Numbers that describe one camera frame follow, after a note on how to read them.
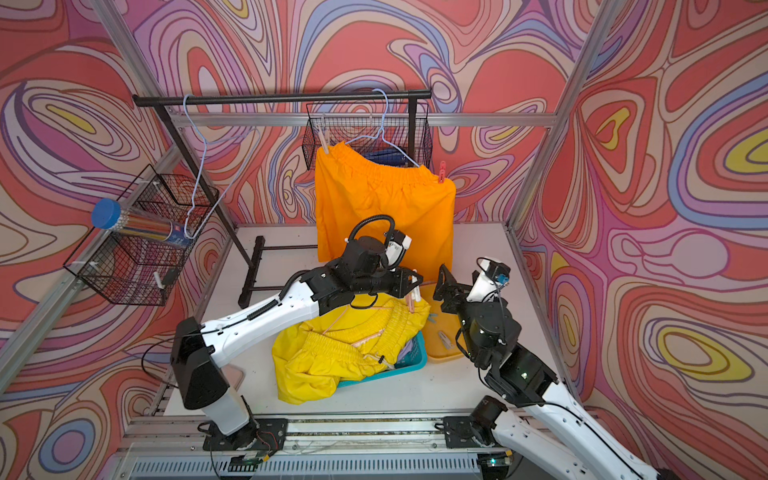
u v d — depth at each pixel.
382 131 0.96
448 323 0.92
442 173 0.64
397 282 0.62
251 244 1.13
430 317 0.82
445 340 0.87
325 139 0.75
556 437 0.45
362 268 0.56
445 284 0.56
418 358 0.77
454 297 0.55
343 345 0.75
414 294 0.70
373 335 0.78
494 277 0.51
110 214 0.62
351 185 0.76
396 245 0.64
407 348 0.79
